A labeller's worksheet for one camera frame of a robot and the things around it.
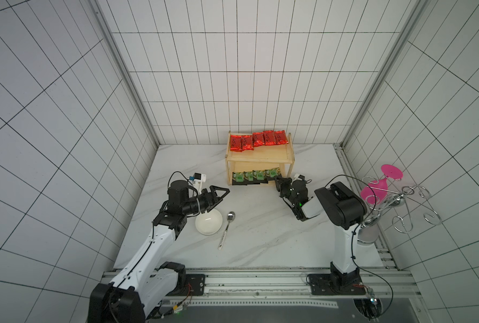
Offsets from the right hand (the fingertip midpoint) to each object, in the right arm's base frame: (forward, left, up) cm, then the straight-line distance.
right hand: (267, 175), depth 98 cm
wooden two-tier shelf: (-1, +4, +14) cm, 14 cm away
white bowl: (-25, +25, -3) cm, 36 cm away
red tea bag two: (+6, +10, +16) cm, 20 cm away
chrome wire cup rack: (-23, -45, -8) cm, 51 cm away
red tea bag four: (+11, 0, +16) cm, 19 cm away
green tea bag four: (+3, -4, -1) cm, 5 cm away
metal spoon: (-21, +16, -5) cm, 27 cm away
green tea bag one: (+2, +8, -5) cm, 10 cm away
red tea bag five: (+11, -5, +16) cm, 20 cm away
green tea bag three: (+3, +3, -4) cm, 6 cm away
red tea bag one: (+6, +16, +16) cm, 23 cm away
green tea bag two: (+2, +14, -5) cm, 15 cm away
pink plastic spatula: (-19, -37, +19) cm, 46 cm away
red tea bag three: (+8, +5, +17) cm, 20 cm away
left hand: (-21, +18, +13) cm, 30 cm away
